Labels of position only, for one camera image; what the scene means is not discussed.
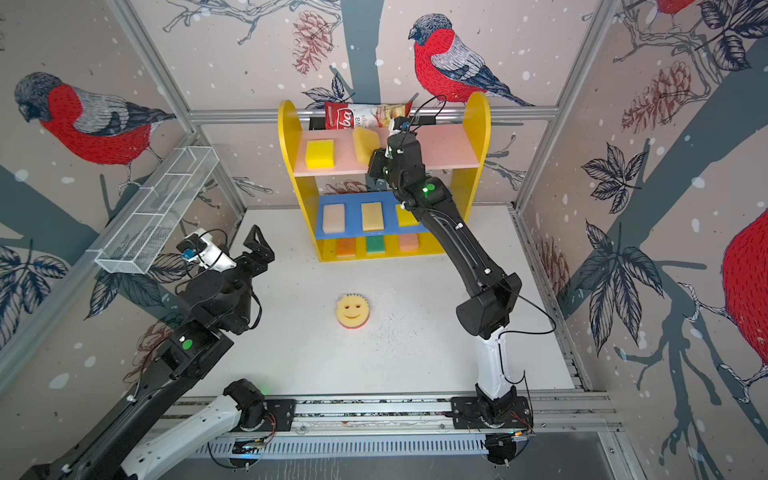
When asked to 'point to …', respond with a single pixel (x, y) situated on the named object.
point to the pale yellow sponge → (372, 216)
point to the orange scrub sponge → (346, 247)
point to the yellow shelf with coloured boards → (355, 216)
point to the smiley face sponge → (352, 311)
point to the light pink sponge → (333, 218)
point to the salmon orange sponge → (409, 242)
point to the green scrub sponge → (375, 244)
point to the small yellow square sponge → (405, 217)
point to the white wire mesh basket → (133, 239)
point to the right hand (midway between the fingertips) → (367, 158)
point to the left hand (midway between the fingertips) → (240, 235)
